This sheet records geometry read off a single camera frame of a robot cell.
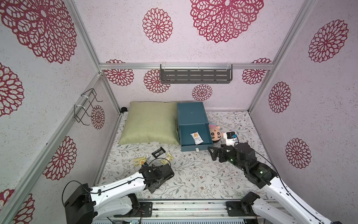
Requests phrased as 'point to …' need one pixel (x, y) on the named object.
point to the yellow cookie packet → (139, 161)
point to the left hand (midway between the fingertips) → (161, 180)
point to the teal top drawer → (187, 143)
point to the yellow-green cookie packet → (169, 157)
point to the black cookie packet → (158, 152)
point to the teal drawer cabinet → (192, 117)
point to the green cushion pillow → (150, 122)
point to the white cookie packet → (197, 138)
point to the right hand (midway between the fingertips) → (214, 145)
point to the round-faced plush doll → (216, 134)
